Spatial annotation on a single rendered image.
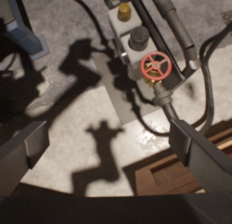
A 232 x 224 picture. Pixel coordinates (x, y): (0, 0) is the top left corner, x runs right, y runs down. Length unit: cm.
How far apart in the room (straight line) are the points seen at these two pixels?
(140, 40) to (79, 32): 71
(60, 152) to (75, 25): 76
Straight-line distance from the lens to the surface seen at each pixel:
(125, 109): 87
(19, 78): 113
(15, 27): 94
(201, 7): 120
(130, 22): 50
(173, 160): 79
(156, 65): 40
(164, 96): 43
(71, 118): 93
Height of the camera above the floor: 87
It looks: 81 degrees down
